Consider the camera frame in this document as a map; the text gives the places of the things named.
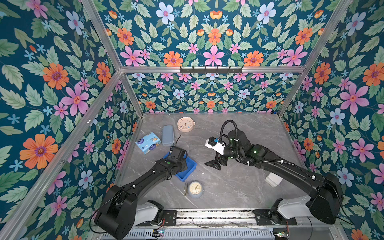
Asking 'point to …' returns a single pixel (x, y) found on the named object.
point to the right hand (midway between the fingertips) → (208, 152)
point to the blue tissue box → (146, 143)
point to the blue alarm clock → (195, 189)
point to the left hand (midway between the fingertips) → (186, 162)
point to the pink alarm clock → (185, 124)
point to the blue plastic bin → (191, 166)
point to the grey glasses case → (167, 135)
